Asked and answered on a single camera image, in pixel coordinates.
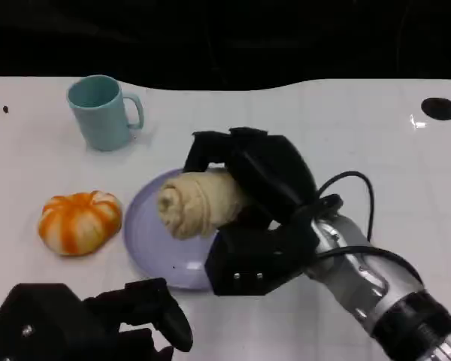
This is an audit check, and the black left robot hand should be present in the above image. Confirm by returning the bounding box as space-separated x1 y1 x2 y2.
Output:
0 277 194 361

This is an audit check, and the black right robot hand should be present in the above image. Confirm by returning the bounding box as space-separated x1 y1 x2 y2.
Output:
183 126 320 231

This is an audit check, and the beige towel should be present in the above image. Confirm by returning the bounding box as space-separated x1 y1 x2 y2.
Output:
156 168 249 240

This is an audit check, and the orange and white bread roll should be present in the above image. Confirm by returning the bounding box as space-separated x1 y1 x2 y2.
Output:
37 190 123 258

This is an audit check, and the lilac plate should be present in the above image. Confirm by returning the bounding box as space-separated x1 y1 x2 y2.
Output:
123 168 221 290

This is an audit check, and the pale green mug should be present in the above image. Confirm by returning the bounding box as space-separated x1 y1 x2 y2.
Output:
66 74 145 152

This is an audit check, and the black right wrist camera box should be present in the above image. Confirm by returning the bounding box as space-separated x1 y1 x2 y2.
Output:
204 224 316 297

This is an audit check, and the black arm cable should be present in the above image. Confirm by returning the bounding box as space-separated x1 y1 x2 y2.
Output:
314 171 426 287

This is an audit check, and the black table cable hole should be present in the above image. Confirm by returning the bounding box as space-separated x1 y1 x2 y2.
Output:
420 97 451 121

